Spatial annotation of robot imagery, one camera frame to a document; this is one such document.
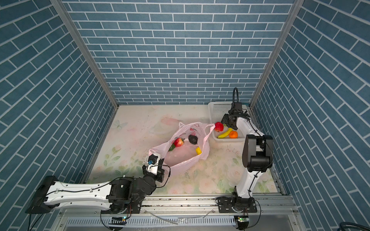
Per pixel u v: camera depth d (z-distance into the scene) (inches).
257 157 20.0
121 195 20.3
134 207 28.4
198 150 35.0
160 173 24.2
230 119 28.9
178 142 36.9
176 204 29.8
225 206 29.0
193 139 37.1
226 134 39.1
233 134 37.8
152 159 22.6
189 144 38.2
